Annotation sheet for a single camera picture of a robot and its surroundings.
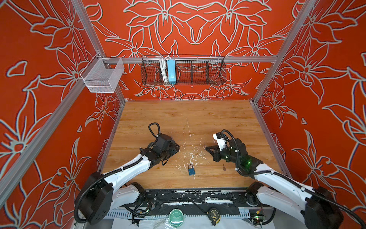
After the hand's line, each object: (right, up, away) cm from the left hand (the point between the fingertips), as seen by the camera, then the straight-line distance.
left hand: (178, 147), depth 83 cm
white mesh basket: (-51, +42, +4) cm, 66 cm away
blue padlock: (+8, -14, 0) cm, 16 cm away
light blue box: (-4, +47, +7) cm, 48 cm away
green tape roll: (-1, -30, -16) cm, 34 cm away
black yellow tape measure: (+18, -29, -16) cm, 37 cm away
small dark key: (+28, -13, 0) cm, 31 cm away
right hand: (+15, 0, -5) cm, 16 cm away
